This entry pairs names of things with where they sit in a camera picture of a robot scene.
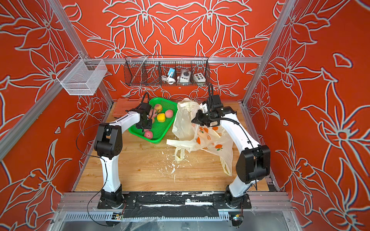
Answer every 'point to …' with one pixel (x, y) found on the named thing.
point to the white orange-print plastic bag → (189, 137)
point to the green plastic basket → (158, 129)
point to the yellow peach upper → (161, 117)
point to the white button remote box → (199, 77)
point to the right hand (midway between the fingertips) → (189, 119)
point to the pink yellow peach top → (158, 107)
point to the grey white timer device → (185, 74)
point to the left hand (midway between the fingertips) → (147, 125)
